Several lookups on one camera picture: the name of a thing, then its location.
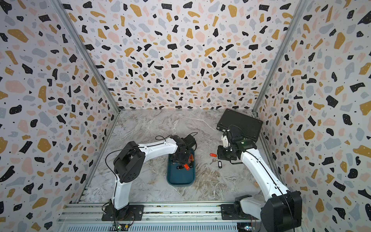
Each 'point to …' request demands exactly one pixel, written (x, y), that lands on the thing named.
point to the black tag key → (220, 164)
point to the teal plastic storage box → (181, 177)
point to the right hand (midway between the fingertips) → (218, 154)
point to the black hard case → (250, 126)
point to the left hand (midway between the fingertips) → (185, 161)
